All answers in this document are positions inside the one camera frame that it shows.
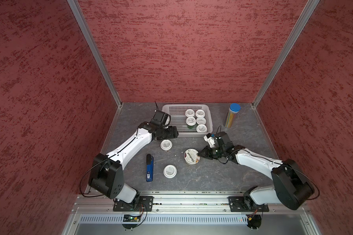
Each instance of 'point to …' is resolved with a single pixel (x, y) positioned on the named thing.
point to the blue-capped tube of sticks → (234, 108)
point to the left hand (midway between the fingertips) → (172, 137)
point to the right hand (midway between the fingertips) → (198, 156)
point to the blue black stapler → (149, 168)
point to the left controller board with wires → (127, 218)
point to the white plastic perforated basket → (177, 114)
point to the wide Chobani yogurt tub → (190, 157)
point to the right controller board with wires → (254, 221)
